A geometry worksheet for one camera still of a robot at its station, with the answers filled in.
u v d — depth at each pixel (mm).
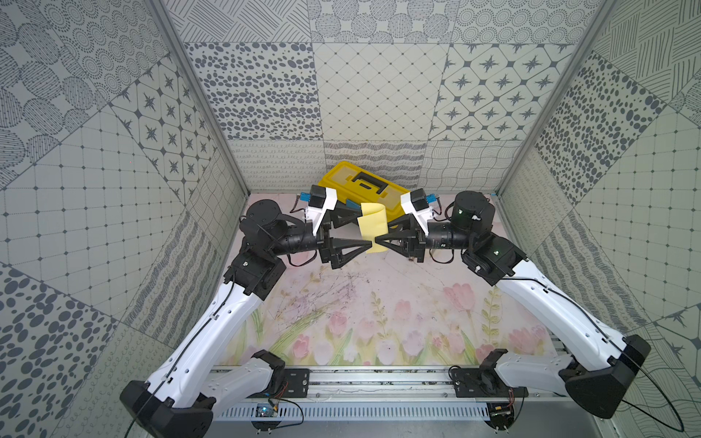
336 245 473
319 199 458
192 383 375
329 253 490
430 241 528
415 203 489
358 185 1005
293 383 743
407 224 547
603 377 386
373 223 524
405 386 749
